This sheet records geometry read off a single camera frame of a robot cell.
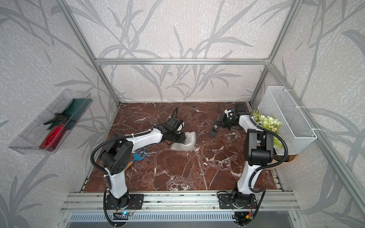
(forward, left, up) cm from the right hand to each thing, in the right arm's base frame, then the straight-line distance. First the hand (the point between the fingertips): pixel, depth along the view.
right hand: (215, 121), depth 95 cm
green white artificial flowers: (-16, -22, +21) cm, 35 cm away
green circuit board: (-50, +49, -10) cm, 71 cm away
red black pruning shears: (-28, +73, +25) cm, 82 cm away
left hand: (-10, +20, -6) cm, 23 cm away
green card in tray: (-10, +76, +22) cm, 80 cm away
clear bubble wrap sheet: (-16, +18, -3) cm, 24 cm away
